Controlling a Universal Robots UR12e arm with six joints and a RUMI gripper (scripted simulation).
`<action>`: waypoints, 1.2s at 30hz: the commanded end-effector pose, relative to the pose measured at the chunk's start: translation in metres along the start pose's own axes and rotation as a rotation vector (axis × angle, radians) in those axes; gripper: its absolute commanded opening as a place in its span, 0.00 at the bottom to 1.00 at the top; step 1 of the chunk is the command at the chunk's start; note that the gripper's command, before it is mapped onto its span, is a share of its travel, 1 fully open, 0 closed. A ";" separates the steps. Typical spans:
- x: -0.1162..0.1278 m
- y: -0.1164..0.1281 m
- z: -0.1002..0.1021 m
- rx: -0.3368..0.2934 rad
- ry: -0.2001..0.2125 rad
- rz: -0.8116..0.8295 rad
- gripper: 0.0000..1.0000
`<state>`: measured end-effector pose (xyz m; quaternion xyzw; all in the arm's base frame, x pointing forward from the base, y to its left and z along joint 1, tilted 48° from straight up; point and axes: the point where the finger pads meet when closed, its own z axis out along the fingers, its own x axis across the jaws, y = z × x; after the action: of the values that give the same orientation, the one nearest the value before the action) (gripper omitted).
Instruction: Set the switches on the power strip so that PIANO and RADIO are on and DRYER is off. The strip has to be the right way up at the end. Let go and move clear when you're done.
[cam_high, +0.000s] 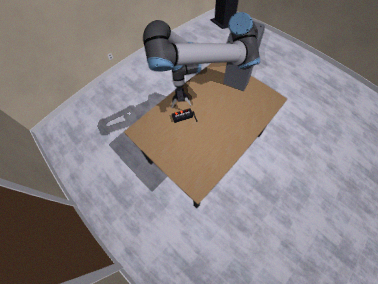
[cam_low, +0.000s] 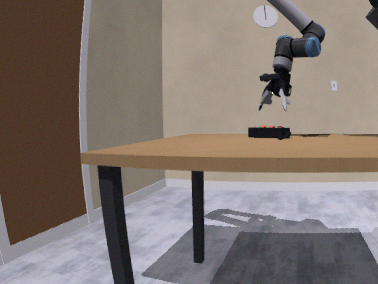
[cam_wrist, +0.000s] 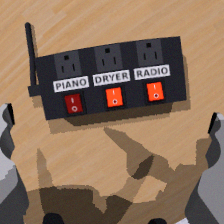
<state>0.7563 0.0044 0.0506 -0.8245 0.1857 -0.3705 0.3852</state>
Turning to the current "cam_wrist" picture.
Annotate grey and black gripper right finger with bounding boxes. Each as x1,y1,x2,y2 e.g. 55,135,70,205
185,112,224,224

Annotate black power strip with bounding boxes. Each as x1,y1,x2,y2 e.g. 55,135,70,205
25,22,187,121

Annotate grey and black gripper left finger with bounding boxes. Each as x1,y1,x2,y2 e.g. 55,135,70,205
0,103,29,224

